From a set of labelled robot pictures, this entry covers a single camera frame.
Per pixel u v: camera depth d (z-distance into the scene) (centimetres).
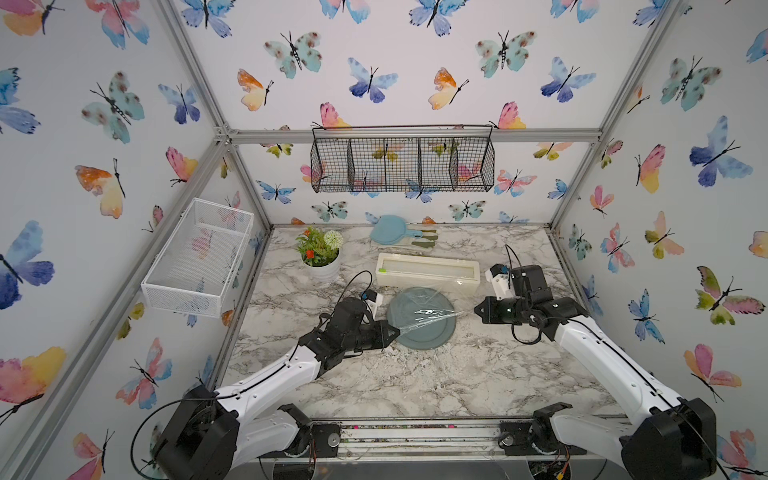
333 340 63
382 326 71
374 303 75
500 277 74
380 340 70
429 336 91
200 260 88
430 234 117
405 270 98
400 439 75
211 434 39
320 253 92
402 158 98
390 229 119
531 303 61
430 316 81
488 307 70
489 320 70
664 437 38
